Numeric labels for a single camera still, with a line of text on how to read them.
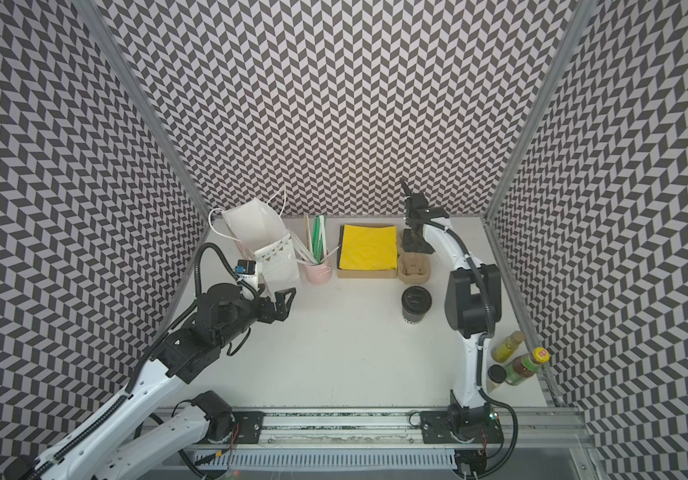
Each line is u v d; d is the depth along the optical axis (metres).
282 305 0.64
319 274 0.94
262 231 1.02
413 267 0.99
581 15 0.67
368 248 1.05
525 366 0.72
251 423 0.73
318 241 0.94
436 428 0.73
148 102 0.87
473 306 0.53
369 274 1.02
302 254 0.94
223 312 0.53
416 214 0.72
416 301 0.83
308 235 0.94
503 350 0.77
